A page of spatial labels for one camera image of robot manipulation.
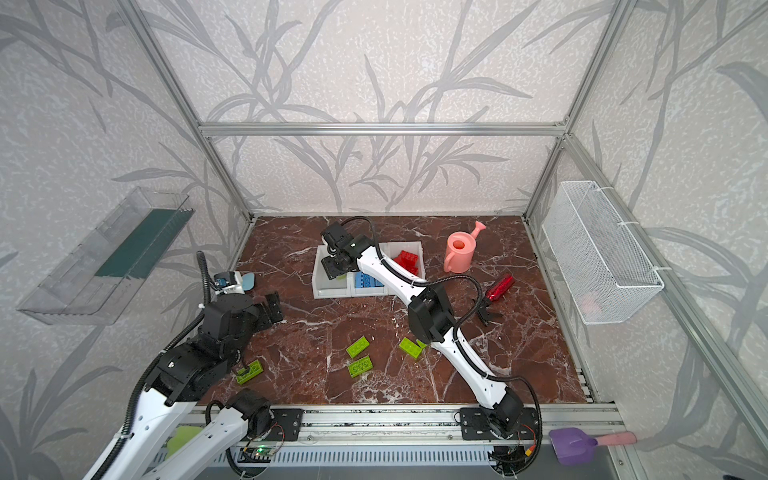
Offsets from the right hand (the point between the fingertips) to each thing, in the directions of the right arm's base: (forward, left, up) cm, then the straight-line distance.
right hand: (335, 257), depth 96 cm
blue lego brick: (-5, -9, -6) cm, 12 cm away
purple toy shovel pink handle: (-50, -63, -8) cm, 81 cm away
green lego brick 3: (-27, -25, -7) cm, 38 cm away
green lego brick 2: (-32, -10, -8) cm, 34 cm away
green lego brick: (-26, -9, -9) cm, 29 cm away
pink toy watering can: (+2, -41, +2) cm, 41 cm away
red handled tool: (-8, -54, -6) cm, 55 cm away
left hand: (-21, +10, +16) cm, 28 cm away
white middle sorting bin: (-10, -8, -5) cm, 14 cm away
